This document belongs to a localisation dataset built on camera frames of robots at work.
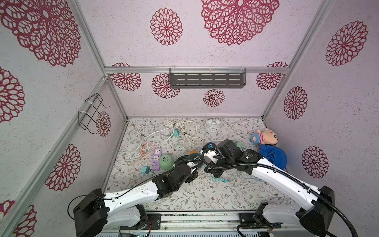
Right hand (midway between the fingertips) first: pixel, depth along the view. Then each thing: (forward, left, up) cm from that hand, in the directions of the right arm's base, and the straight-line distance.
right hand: (204, 167), depth 73 cm
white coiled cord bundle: (+31, +8, -18) cm, 37 cm away
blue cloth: (+17, -46, -14) cm, 51 cm away
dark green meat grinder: (+2, +4, +7) cm, 8 cm away
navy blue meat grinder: (+4, -1, +14) cm, 14 cm away
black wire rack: (+17, +60, +18) cm, 65 cm away
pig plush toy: (+29, -43, -13) cm, 54 cm away
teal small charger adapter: (+5, +35, -15) cm, 39 cm away
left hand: (+4, +8, -5) cm, 10 cm away
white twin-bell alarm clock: (+38, -8, -11) cm, 40 cm away
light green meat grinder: (+6, +21, -7) cm, 23 cm away
